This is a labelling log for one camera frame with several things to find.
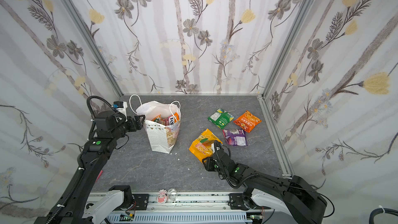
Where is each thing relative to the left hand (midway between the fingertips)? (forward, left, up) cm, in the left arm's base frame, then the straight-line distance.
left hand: (136, 112), depth 75 cm
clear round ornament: (-32, -18, -26) cm, 45 cm away
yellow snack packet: (-11, -33, -20) cm, 40 cm away
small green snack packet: (+12, -47, -23) cm, 54 cm away
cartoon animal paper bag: (+3, -10, -14) cm, 17 cm away
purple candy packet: (-3, -54, -22) cm, 58 cm away
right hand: (-17, -32, -20) cm, 41 cm away
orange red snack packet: (+9, -64, -23) cm, 69 cm away
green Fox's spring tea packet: (+6, -7, -16) cm, 18 cm away
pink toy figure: (-34, -13, -24) cm, 44 cm away
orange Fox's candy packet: (+2, -17, -9) cm, 20 cm away
